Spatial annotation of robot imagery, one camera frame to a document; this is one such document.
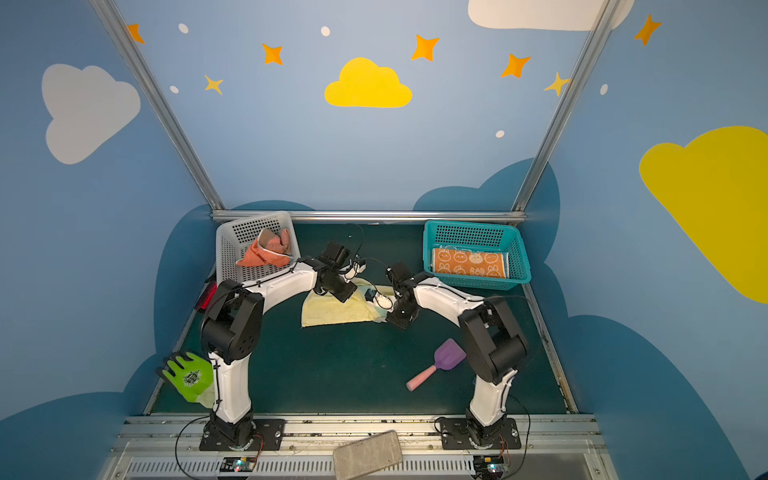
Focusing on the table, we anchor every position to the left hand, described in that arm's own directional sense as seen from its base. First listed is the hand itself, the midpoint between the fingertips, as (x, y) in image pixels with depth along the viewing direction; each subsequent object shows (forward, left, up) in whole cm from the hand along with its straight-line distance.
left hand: (352, 289), depth 98 cm
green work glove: (-28, +43, -3) cm, 51 cm away
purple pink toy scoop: (-21, -30, -5) cm, 36 cm away
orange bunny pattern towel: (+14, -42, -2) cm, 45 cm away
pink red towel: (+15, +30, +3) cm, 33 cm away
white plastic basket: (+22, +46, 0) cm, 51 cm away
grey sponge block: (-46, -7, -1) cm, 47 cm away
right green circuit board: (-47, -37, -5) cm, 60 cm away
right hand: (-9, -15, -1) cm, 17 cm away
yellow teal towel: (-5, +9, -5) cm, 11 cm away
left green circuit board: (-48, +24, -5) cm, 54 cm away
